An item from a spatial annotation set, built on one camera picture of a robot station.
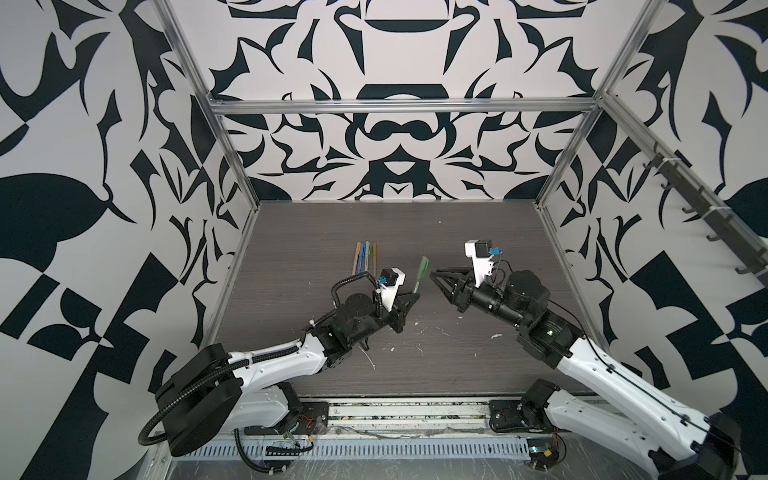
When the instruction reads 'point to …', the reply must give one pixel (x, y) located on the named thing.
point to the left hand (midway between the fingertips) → (419, 289)
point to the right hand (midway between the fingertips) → (436, 273)
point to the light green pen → (366, 255)
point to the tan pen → (356, 258)
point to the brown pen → (374, 259)
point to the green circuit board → (543, 453)
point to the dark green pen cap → (423, 266)
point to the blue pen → (361, 259)
